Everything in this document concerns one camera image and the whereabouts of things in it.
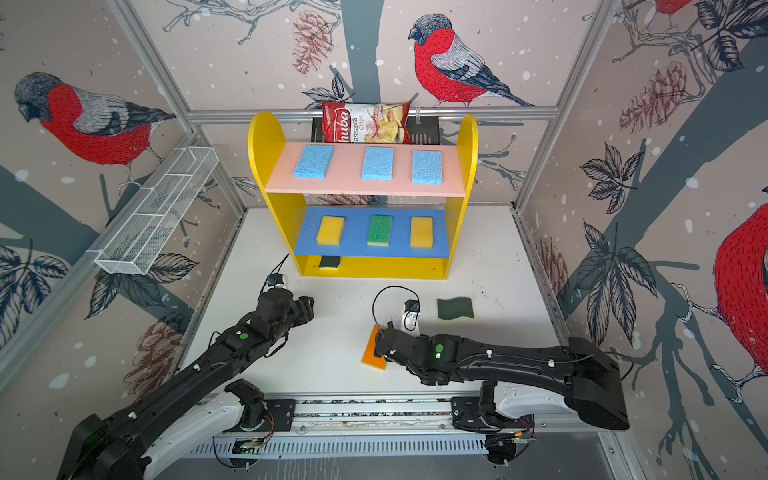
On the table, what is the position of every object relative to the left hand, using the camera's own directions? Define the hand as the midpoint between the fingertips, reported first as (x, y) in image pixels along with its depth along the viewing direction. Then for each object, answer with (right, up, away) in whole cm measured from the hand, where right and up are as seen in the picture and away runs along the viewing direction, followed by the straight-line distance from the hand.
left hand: (305, 302), depth 82 cm
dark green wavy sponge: (+3, +9, +18) cm, 21 cm away
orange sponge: (+18, -16, +1) cm, 24 cm away
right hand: (+22, -11, -6) cm, 25 cm away
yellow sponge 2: (+34, +19, +12) cm, 41 cm away
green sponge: (+21, +20, +11) cm, 31 cm away
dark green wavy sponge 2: (+44, -4, +9) cm, 45 cm away
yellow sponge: (+5, +20, +12) cm, 24 cm away
